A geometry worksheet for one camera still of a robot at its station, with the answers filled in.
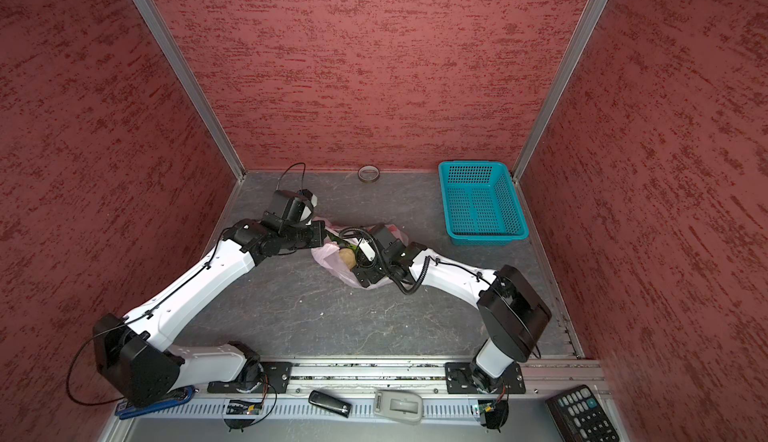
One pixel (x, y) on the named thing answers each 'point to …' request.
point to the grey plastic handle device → (399, 405)
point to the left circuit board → (237, 407)
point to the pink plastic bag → (327, 255)
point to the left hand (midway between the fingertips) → (325, 239)
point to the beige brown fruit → (348, 257)
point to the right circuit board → (495, 413)
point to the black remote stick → (330, 403)
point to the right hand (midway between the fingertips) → (367, 270)
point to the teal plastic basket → (481, 203)
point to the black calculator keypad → (580, 417)
